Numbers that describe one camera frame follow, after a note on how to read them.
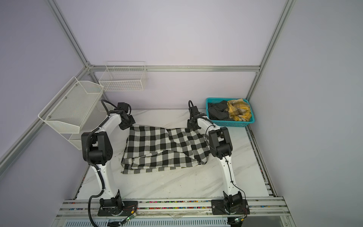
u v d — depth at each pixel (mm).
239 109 1043
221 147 630
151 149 957
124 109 800
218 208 732
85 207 749
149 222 702
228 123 1039
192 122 824
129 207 746
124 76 956
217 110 1077
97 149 547
